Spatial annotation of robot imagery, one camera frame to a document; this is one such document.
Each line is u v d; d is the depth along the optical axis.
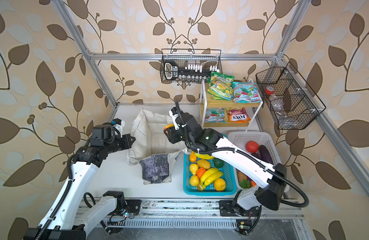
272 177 0.40
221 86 0.76
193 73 0.83
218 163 0.84
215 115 0.89
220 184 0.77
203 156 0.89
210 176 0.77
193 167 0.83
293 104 0.74
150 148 0.94
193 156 0.87
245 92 0.76
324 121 0.58
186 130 0.49
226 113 0.93
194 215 0.74
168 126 0.67
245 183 0.77
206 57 0.91
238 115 0.90
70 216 0.39
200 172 0.80
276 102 0.71
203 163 0.85
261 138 0.93
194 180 0.79
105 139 0.56
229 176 0.78
